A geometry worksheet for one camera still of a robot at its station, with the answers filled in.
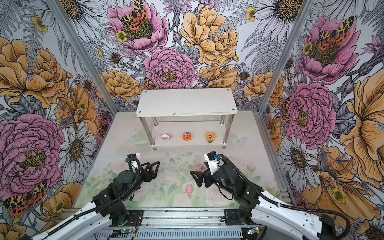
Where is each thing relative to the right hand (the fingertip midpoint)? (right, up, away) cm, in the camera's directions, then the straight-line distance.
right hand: (199, 173), depth 72 cm
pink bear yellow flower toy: (+7, +16, +22) cm, 28 cm away
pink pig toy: (0, -3, +18) cm, 18 cm away
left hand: (-22, +1, +6) cm, 23 cm away
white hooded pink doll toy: (-19, +15, +20) cm, 32 cm away
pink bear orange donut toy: (-7, +16, +22) cm, 28 cm away
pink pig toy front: (-5, -12, +9) cm, 16 cm away
